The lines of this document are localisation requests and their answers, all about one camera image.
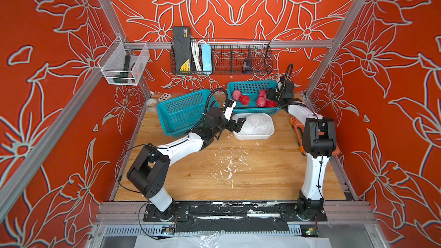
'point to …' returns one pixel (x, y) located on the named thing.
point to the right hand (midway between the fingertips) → (267, 90)
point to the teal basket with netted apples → (178, 115)
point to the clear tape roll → (151, 105)
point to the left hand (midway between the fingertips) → (239, 113)
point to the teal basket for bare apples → (251, 88)
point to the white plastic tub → (238, 136)
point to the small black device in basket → (247, 65)
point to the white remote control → (164, 97)
